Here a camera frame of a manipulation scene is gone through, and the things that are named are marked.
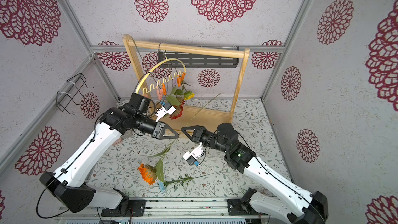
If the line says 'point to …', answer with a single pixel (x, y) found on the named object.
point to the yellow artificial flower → (188, 95)
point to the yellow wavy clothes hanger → (166, 77)
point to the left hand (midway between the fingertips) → (175, 138)
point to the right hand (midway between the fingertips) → (184, 121)
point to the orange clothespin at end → (183, 76)
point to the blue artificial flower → (162, 185)
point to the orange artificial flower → (150, 174)
